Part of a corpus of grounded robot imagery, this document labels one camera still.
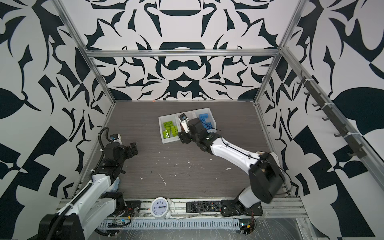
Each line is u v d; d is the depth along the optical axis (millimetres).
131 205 756
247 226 710
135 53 932
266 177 430
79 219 421
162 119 1018
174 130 993
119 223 727
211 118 1023
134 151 792
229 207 742
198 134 625
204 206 743
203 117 1082
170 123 1048
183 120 714
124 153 734
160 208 725
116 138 747
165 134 995
